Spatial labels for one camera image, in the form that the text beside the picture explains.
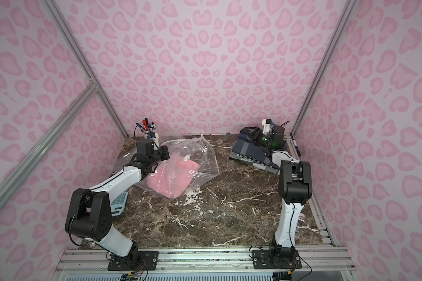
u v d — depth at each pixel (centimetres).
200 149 104
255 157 100
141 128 107
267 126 90
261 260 72
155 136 82
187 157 98
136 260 67
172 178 89
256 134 88
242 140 105
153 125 109
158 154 77
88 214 45
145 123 106
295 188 56
